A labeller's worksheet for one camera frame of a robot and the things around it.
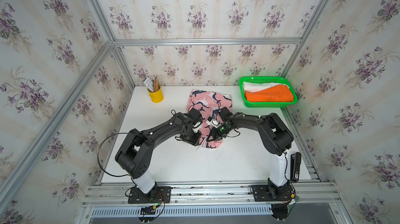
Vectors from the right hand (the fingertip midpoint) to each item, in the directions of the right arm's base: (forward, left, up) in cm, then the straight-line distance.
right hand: (209, 140), depth 91 cm
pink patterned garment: (+27, 0, +1) cm, 27 cm away
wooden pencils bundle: (+35, +37, +14) cm, 53 cm away
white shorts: (+40, -31, +5) cm, 51 cm away
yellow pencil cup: (+28, +36, +7) cm, 46 cm away
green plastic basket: (+47, -43, +6) cm, 63 cm away
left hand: (-4, +7, +4) cm, 9 cm away
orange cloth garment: (+33, -49, +6) cm, 59 cm away
